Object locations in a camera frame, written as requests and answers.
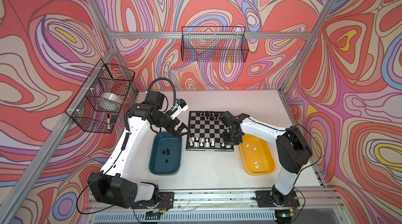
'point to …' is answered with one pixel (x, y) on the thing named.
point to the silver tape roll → (112, 96)
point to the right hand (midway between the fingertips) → (230, 146)
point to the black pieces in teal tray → (168, 153)
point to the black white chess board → (205, 132)
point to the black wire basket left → (97, 105)
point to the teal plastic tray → (166, 154)
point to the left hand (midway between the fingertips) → (184, 125)
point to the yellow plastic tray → (257, 156)
